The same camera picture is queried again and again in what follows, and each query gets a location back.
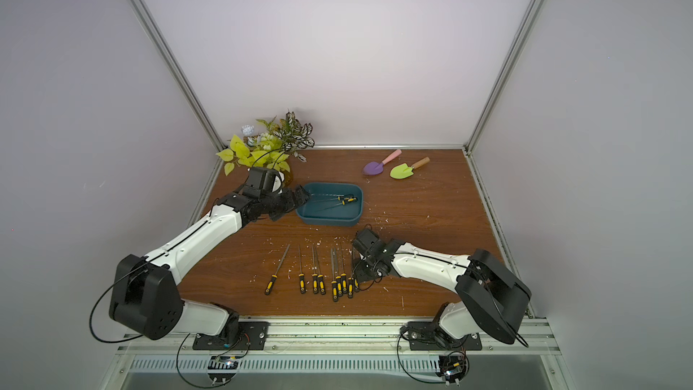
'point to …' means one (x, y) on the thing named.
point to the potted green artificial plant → (269, 146)
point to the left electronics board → (222, 369)
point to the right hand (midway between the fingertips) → (358, 268)
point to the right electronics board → (453, 366)
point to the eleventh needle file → (344, 196)
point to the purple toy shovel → (374, 168)
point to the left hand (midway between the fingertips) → (307, 199)
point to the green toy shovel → (402, 170)
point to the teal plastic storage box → (332, 204)
